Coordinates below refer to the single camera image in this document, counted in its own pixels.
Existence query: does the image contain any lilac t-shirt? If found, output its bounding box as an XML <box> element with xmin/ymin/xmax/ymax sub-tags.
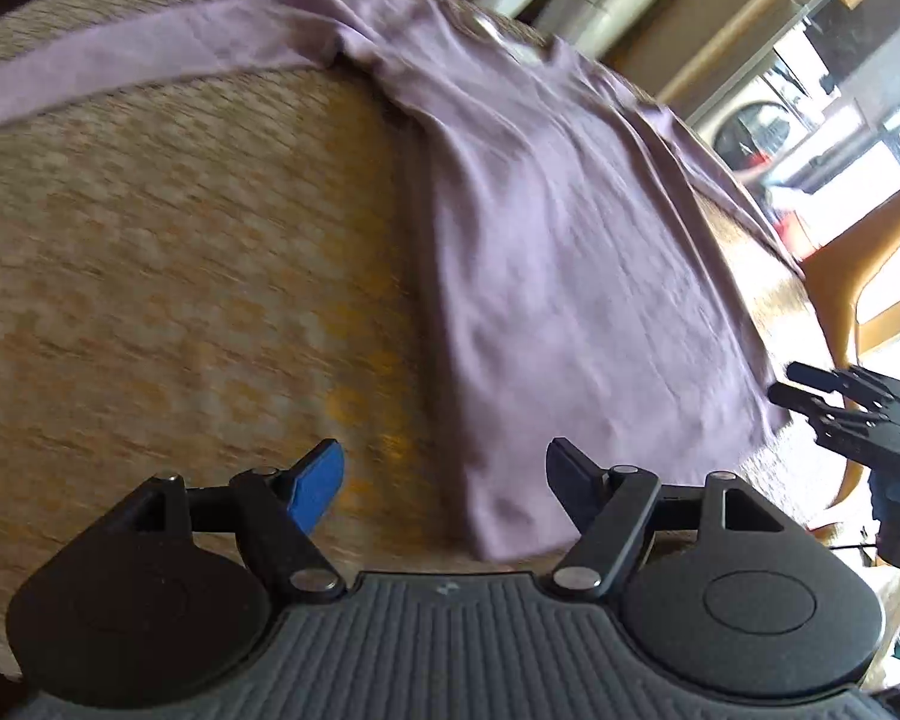
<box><xmin>0</xmin><ymin>0</ymin><xmax>788</xmax><ymax>561</ymax></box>

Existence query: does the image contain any yellow wooden chair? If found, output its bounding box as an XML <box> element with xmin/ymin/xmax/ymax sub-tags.
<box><xmin>801</xmin><ymin>167</ymin><xmax>900</xmax><ymax>511</ymax></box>

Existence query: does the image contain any washing machine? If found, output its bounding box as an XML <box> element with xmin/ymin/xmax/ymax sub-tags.
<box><xmin>692</xmin><ymin>68</ymin><xmax>820</xmax><ymax>174</ymax></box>

